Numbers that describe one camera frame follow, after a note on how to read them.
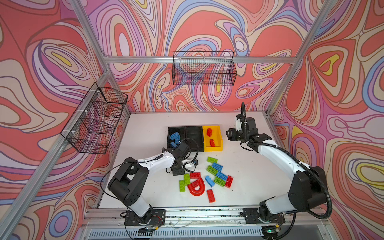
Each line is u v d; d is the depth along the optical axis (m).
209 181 0.84
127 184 0.45
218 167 0.89
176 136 1.01
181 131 1.08
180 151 0.72
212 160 0.93
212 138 1.02
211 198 0.78
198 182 0.84
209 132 1.02
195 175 0.86
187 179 0.85
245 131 0.65
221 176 0.86
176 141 1.01
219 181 0.84
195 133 1.05
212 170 0.88
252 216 0.73
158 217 0.72
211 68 0.93
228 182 0.83
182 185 0.84
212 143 1.00
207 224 0.72
